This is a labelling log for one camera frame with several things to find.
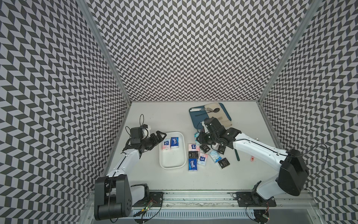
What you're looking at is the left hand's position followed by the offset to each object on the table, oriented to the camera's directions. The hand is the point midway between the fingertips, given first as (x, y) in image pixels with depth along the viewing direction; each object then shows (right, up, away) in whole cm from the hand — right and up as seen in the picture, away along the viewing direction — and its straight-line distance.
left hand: (162, 138), depth 86 cm
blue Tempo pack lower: (+19, -15, -3) cm, 24 cm away
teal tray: (+24, +13, +21) cm, 34 cm away
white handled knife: (+21, +19, +26) cm, 38 cm away
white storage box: (+6, -9, +5) cm, 12 cm away
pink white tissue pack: (+19, -6, +4) cm, 21 cm away
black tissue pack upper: (+38, -8, +3) cm, 39 cm away
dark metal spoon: (+39, +18, +22) cm, 48 cm away
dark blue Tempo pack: (+7, -4, +5) cm, 10 cm away
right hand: (+22, -1, -5) cm, 23 cm away
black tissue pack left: (+19, -10, +1) cm, 22 cm away
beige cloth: (+43, +14, +23) cm, 50 cm away
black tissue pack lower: (+38, -15, -2) cm, 41 cm away
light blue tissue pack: (+33, -11, +1) cm, 35 cm away
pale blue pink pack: (+25, -12, -1) cm, 28 cm away
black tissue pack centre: (+27, -7, +3) cm, 28 cm away
